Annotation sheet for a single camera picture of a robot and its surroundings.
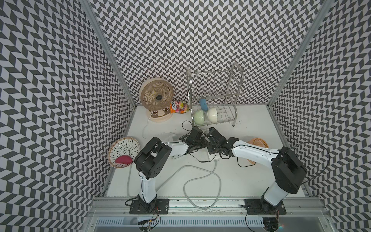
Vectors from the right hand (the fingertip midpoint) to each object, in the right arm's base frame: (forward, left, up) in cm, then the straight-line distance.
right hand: (211, 148), depth 89 cm
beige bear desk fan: (+29, +35, +18) cm, 49 cm away
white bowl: (+21, -2, +7) cm, 22 cm away
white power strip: (-5, -1, -2) cm, 5 cm away
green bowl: (+18, +7, +8) cm, 21 cm away
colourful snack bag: (+38, +21, -3) cm, 44 cm away
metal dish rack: (+20, 0, +25) cm, 33 cm away
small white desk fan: (+3, +26, +8) cm, 27 cm away
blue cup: (+30, +4, +8) cm, 32 cm away
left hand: (+5, +3, -4) cm, 7 cm away
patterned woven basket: (-1, +57, -3) cm, 57 cm away
